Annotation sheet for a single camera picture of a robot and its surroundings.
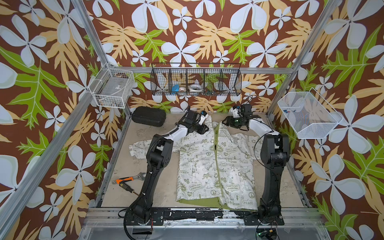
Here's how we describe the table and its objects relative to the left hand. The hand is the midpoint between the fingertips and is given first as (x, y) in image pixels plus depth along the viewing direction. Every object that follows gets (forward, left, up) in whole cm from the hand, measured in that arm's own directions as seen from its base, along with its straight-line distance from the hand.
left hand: (207, 124), depth 103 cm
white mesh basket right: (-10, -55, +20) cm, 59 cm away
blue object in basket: (+12, +21, +22) cm, 33 cm away
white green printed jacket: (-29, -4, -7) cm, 30 cm away
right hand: (+2, -13, +1) cm, 13 cm away
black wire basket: (+21, +7, +22) cm, 32 cm away
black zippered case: (+12, +40, -5) cm, 42 cm away
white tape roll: (+17, +8, +19) cm, 26 cm away
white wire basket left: (+6, +58, +26) cm, 64 cm away
